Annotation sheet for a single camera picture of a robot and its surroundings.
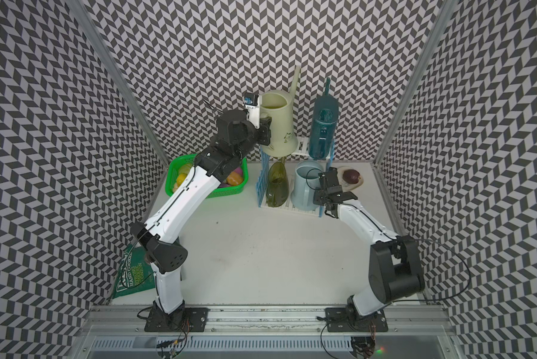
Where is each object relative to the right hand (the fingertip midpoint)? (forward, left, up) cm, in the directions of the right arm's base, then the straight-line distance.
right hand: (322, 197), depth 90 cm
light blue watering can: (+4, +7, +7) cm, 10 cm away
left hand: (+7, +21, +33) cm, 40 cm away
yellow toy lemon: (+13, +63, -3) cm, 65 cm away
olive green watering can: (+14, +19, -7) cm, 24 cm away
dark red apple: (+16, -16, -5) cm, 23 cm away
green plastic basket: (+20, +66, -5) cm, 69 cm away
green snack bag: (-27, +69, -6) cm, 74 cm away
